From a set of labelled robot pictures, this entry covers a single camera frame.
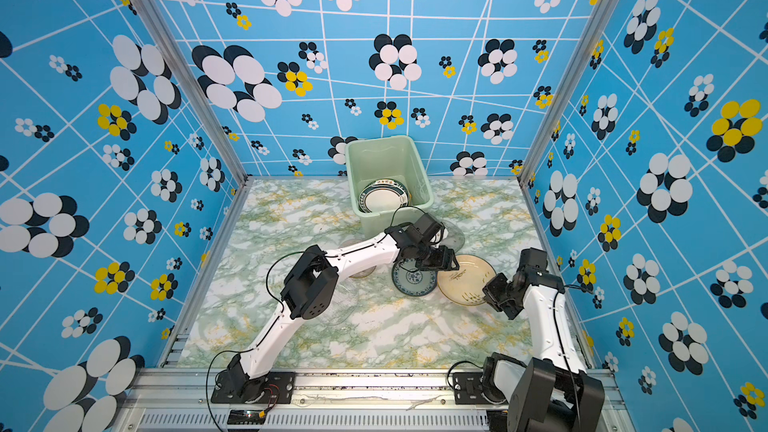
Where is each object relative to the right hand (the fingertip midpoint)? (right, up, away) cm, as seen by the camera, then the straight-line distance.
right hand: (489, 295), depth 83 cm
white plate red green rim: (-31, +30, +29) cm, 51 cm away
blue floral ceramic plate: (-22, +2, +9) cm, 23 cm away
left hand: (-8, +7, +5) cm, 12 cm away
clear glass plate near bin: (-6, +14, +17) cm, 22 cm away
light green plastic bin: (-27, +44, +29) cm, 58 cm away
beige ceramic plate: (-5, +1, +5) cm, 8 cm away
